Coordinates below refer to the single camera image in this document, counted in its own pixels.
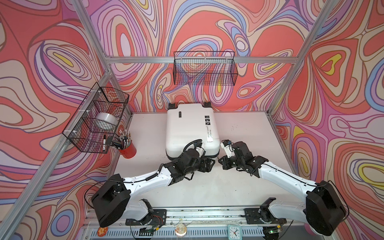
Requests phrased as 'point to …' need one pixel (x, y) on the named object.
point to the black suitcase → (192, 126)
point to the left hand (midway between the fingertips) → (212, 160)
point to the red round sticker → (102, 231)
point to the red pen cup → (129, 152)
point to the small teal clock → (234, 232)
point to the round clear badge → (181, 230)
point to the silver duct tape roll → (107, 117)
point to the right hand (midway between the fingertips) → (220, 164)
